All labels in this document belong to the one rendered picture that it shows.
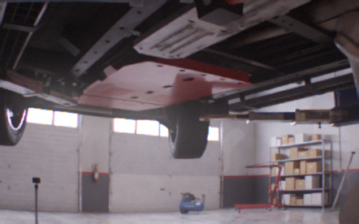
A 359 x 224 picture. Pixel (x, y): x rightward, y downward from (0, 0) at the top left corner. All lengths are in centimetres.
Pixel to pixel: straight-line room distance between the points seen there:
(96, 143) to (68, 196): 181
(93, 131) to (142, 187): 230
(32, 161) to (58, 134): 112
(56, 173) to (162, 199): 358
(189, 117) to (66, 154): 769
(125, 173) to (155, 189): 116
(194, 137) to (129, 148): 818
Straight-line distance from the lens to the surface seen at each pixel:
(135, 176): 1110
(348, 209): 92
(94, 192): 1052
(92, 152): 1050
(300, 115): 253
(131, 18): 128
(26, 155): 1006
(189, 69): 175
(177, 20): 124
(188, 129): 289
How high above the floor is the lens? 108
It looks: 11 degrees up
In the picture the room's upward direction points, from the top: 1 degrees clockwise
